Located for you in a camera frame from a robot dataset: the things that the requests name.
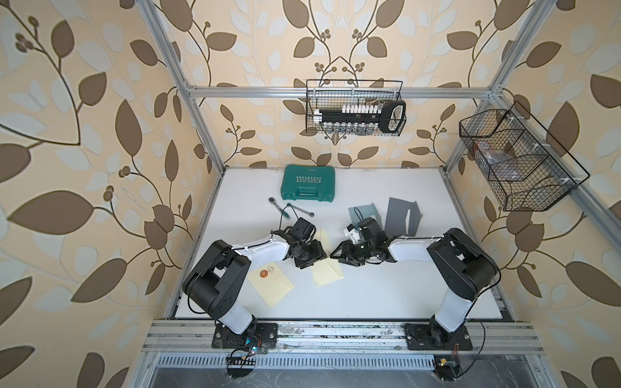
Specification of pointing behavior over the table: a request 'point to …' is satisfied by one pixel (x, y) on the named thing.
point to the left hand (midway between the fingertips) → (321, 255)
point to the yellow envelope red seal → (272, 283)
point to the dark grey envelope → (402, 217)
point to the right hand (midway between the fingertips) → (334, 258)
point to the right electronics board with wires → (446, 367)
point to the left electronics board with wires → (241, 362)
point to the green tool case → (309, 183)
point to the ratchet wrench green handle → (272, 200)
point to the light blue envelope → (358, 213)
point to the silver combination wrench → (311, 214)
